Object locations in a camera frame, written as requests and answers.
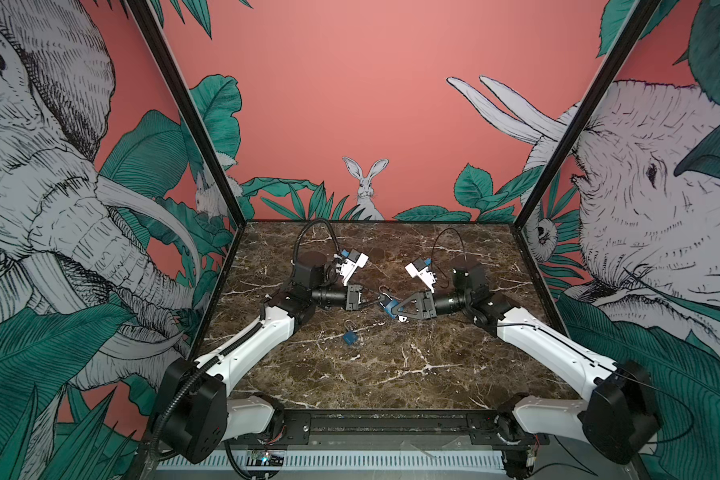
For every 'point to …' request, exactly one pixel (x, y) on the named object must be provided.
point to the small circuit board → (264, 458)
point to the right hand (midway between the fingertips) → (395, 313)
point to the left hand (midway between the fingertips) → (384, 301)
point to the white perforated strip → (327, 461)
